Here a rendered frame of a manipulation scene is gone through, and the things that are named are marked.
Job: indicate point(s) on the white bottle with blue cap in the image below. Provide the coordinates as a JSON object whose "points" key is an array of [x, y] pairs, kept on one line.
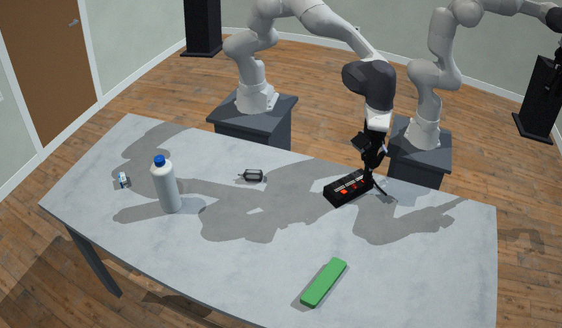
{"points": [[165, 183]]}

